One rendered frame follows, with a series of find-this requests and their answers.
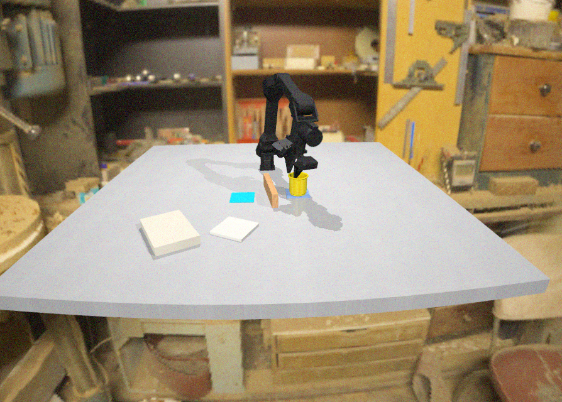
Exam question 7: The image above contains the cream flat rectangular block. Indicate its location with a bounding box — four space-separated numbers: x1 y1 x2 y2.
140 210 201 256

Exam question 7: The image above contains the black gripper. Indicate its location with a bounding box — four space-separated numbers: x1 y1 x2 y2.
284 134 318 178

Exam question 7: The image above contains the yellow cup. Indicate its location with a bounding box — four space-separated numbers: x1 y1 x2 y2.
288 172 309 197

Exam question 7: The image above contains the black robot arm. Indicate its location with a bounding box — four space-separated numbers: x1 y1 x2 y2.
256 73 323 171

